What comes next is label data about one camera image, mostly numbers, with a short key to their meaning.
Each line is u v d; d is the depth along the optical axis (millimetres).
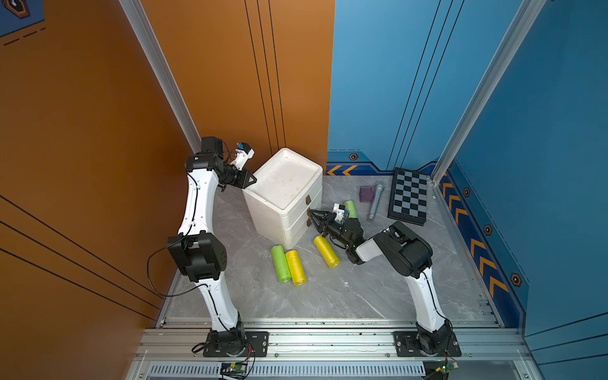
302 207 845
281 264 884
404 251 578
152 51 773
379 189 1122
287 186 856
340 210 922
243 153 757
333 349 729
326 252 901
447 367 696
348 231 773
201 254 503
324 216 873
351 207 1046
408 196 1087
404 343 725
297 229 907
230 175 713
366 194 1098
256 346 739
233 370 716
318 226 892
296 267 870
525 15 701
